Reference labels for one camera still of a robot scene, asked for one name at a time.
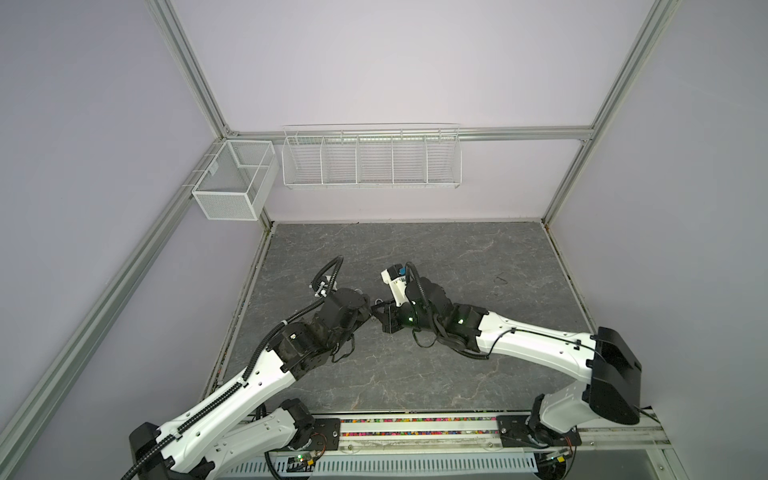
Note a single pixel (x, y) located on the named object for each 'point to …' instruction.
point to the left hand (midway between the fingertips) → (370, 305)
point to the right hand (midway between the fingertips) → (369, 313)
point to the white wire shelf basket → (372, 155)
